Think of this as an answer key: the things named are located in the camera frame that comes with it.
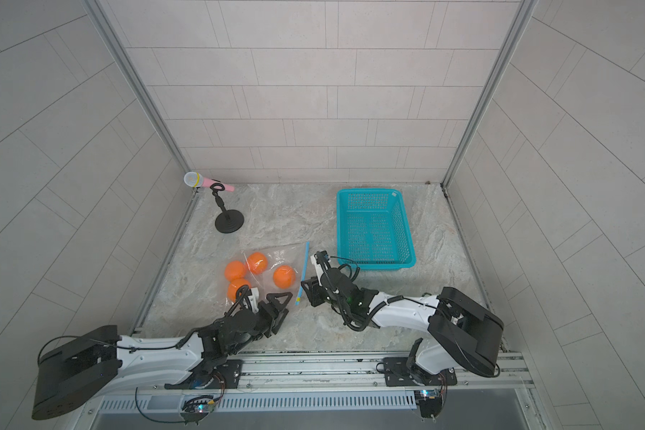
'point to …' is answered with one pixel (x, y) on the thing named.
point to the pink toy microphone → (195, 179)
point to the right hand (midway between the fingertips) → (305, 285)
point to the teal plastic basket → (374, 229)
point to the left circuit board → (195, 408)
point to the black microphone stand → (229, 220)
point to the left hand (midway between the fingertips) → (298, 304)
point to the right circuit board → (429, 401)
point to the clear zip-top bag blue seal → (296, 255)
